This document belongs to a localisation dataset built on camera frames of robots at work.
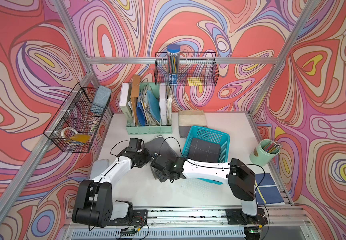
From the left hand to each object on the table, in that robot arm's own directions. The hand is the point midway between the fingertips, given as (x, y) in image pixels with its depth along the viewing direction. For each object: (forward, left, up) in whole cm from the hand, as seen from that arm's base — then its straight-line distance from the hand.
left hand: (153, 156), depth 88 cm
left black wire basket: (+3, +37, +23) cm, 44 cm away
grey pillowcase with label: (+13, -3, -9) cm, 17 cm away
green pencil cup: (-2, -62, +8) cm, 63 cm away
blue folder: (+30, 0, +15) cm, 34 cm away
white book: (+25, +18, +23) cm, 39 cm away
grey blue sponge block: (+21, +27, +27) cm, 44 cm away
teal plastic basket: (+16, -38, 0) cm, 41 cm away
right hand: (-10, -7, -1) cm, 12 cm away
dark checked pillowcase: (+5, -32, -3) cm, 33 cm away
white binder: (+29, -6, +16) cm, 33 cm away
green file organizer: (+21, +17, 0) cm, 27 cm away
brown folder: (+25, +10, +27) cm, 38 cm away
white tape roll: (-3, +38, +27) cm, 46 cm away
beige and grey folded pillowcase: (+36, -23, -5) cm, 43 cm away
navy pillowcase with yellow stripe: (-18, -64, -7) cm, 67 cm away
